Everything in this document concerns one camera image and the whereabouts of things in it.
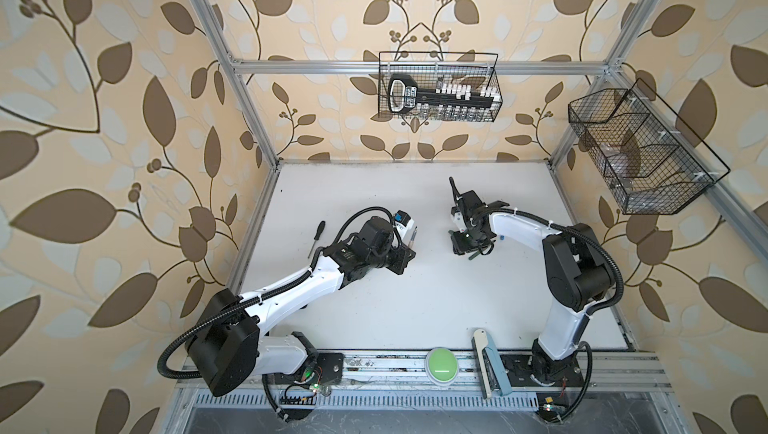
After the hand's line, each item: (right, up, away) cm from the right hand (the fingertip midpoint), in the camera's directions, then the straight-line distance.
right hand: (463, 250), depth 94 cm
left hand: (-16, +3, -15) cm, 22 cm away
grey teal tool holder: (+2, -25, -23) cm, 34 cm away
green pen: (+3, -1, -1) cm, 4 cm away
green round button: (-10, -24, -21) cm, 34 cm away
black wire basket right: (+42, +26, -21) cm, 54 cm away
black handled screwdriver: (-48, +4, +5) cm, 48 cm away
